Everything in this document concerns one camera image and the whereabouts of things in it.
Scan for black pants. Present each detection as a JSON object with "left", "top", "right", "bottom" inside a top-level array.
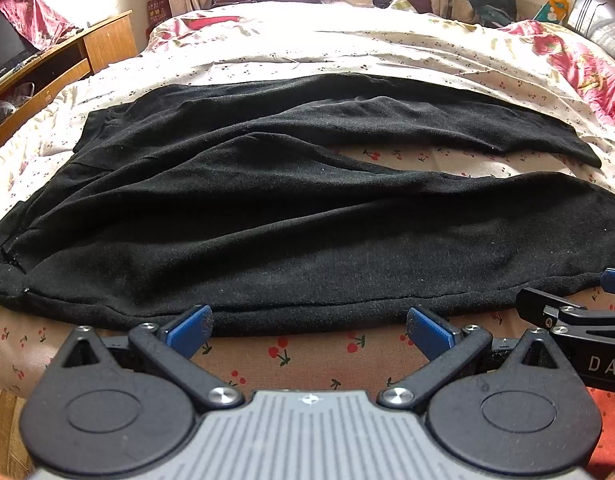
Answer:
[{"left": 0, "top": 74, "right": 615, "bottom": 336}]

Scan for pink floral quilt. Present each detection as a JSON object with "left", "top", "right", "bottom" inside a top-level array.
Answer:
[{"left": 147, "top": 3, "right": 615, "bottom": 142}]

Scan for cherry print bed sheet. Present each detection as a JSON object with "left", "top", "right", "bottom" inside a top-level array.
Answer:
[{"left": 0, "top": 1, "right": 615, "bottom": 401}]

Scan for pink cloth on television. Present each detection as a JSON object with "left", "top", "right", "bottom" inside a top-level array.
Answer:
[{"left": 0, "top": 0, "right": 82, "bottom": 52}]

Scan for dark clothes pile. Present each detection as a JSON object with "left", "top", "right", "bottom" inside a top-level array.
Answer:
[{"left": 451, "top": 0, "right": 518, "bottom": 28}]

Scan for red clothing of operator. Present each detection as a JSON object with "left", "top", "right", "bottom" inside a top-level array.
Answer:
[{"left": 587, "top": 388, "right": 615, "bottom": 479}]

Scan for red sign on wall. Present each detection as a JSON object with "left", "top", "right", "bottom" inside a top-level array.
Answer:
[{"left": 146, "top": 0, "right": 172, "bottom": 37}]

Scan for dark wooden board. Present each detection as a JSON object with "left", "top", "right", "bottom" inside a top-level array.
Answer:
[{"left": 565, "top": 0, "right": 615, "bottom": 61}]

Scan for colourful bag by wall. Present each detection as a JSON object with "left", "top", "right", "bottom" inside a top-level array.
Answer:
[{"left": 533, "top": 0, "right": 570, "bottom": 24}]

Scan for wooden tv cabinet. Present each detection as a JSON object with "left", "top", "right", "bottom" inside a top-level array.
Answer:
[{"left": 0, "top": 11, "right": 137, "bottom": 148}]

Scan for black television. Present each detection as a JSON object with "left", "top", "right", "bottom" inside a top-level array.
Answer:
[{"left": 0, "top": 10, "right": 38, "bottom": 78}]

